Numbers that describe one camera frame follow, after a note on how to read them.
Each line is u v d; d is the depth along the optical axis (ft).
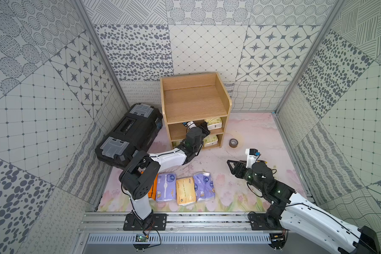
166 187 2.62
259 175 1.86
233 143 3.34
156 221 2.42
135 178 1.58
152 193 2.52
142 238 2.35
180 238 2.30
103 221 2.46
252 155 2.25
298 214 1.68
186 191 2.62
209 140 3.21
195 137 2.15
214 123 2.81
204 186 2.68
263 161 2.56
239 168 2.21
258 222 2.40
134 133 2.83
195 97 2.77
